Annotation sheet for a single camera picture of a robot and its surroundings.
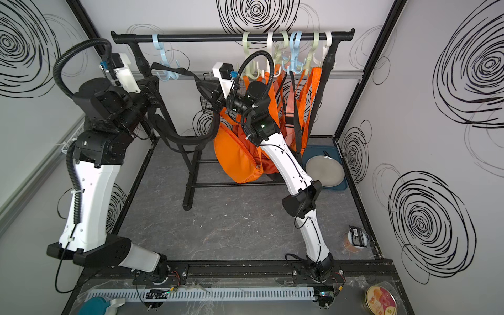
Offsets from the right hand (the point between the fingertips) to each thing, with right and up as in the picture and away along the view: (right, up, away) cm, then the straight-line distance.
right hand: (198, 81), depth 56 cm
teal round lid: (-35, -70, +5) cm, 78 cm away
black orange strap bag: (-21, -10, +22) cm, 32 cm away
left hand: (-11, +1, -2) cm, 11 cm away
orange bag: (+10, -22, +24) cm, 34 cm away
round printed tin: (+59, -71, +9) cm, 93 cm away
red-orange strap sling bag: (+22, -26, +19) cm, 39 cm away
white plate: (+57, -30, +52) cm, 83 cm away
